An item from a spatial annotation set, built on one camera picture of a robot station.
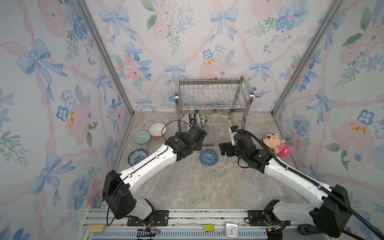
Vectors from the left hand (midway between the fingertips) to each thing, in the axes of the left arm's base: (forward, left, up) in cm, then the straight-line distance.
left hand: (191, 137), depth 78 cm
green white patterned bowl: (+23, +4, -10) cm, 25 cm away
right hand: (-1, -19, -4) cm, 19 cm away
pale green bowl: (+13, +34, -19) cm, 41 cm away
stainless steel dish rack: (+39, -16, -13) cm, 44 cm away
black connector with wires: (-39, +21, -25) cm, 51 cm away
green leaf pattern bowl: (+27, -8, -17) cm, 33 cm away
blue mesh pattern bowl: (0, -11, -21) cm, 24 cm away
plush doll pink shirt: (+8, -52, -15) cm, 54 cm away
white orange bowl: (+21, +26, -20) cm, 39 cm away
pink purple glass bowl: (+23, -4, -9) cm, 25 cm away
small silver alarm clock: (-39, -19, -20) cm, 48 cm away
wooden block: (-38, +44, -21) cm, 62 cm away
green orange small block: (-38, -9, -19) cm, 43 cm away
